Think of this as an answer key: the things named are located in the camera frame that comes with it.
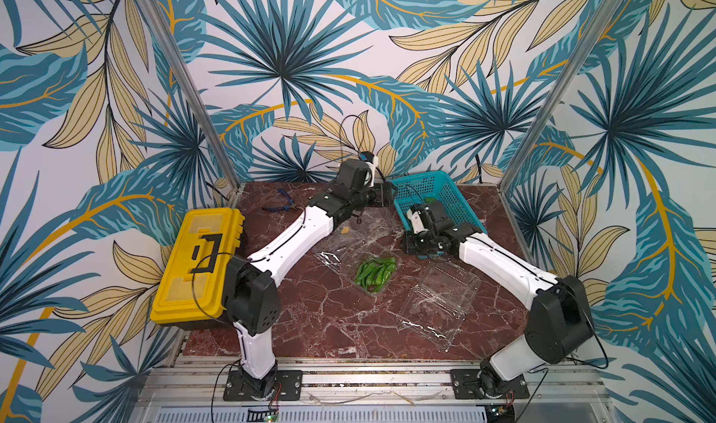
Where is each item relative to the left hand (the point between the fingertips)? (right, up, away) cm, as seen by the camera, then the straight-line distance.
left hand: (387, 193), depth 80 cm
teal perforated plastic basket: (+23, +5, +32) cm, 40 cm away
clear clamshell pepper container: (-1, -11, +27) cm, 29 cm away
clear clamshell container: (+16, -33, +5) cm, 37 cm away
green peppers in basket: (+21, -1, +33) cm, 39 cm away
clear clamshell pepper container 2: (-6, -20, +17) cm, 27 cm away
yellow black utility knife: (-14, -12, +23) cm, 30 cm away
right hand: (+5, -15, +6) cm, 17 cm away
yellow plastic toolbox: (-54, -27, -6) cm, 60 cm away
